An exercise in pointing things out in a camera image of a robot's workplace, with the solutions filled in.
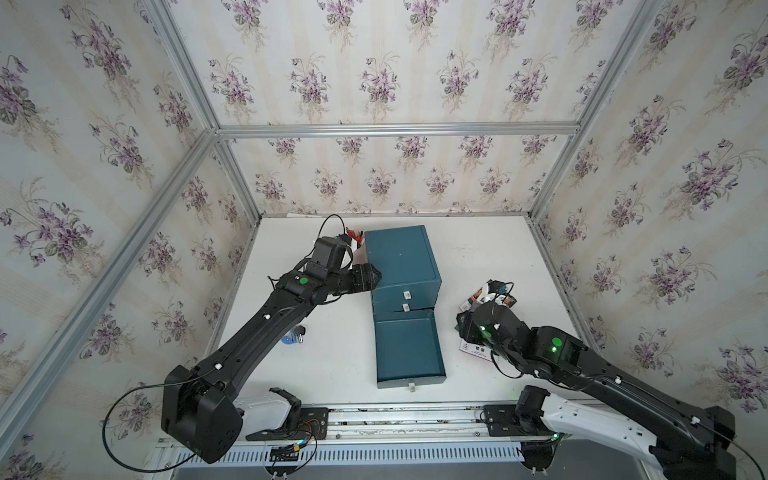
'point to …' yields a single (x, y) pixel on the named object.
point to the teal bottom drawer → (408, 350)
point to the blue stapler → (295, 335)
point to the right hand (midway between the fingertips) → (466, 320)
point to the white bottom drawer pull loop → (412, 387)
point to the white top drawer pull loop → (407, 295)
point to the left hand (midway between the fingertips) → (375, 279)
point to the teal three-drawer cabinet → (410, 279)
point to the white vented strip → (376, 453)
